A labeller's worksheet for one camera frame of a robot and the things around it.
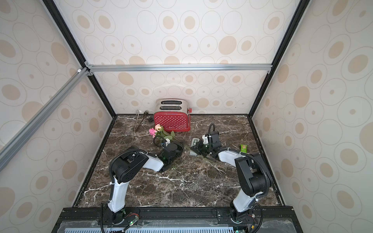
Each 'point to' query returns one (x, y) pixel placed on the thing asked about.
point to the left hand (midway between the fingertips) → (191, 140)
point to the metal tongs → (137, 112)
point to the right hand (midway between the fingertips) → (195, 147)
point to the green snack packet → (244, 148)
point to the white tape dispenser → (193, 143)
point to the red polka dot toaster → (173, 114)
